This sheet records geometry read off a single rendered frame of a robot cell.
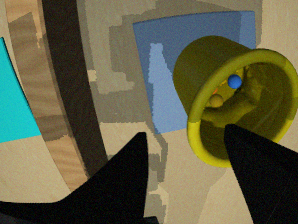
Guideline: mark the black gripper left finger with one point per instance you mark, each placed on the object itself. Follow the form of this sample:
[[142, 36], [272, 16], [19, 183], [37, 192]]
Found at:
[[115, 195]]

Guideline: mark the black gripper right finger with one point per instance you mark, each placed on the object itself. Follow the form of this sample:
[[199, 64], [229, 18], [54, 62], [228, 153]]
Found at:
[[267, 174]]

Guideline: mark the olive-brown marble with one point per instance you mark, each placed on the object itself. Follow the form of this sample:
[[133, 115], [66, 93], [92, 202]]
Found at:
[[216, 100]]

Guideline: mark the blue marble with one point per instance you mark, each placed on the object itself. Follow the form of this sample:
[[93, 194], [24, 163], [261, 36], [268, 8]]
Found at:
[[234, 81]]

